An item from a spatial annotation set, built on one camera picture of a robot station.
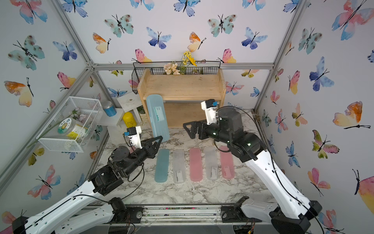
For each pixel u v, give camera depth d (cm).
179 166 90
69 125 63
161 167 94
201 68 93
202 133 52
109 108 91
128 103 94
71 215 44
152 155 57
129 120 101
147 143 57
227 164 91
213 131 53
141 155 57
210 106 52
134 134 57
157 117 64
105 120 94
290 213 37
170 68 82
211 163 92
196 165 92
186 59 83
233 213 73
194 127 51
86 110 80
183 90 71
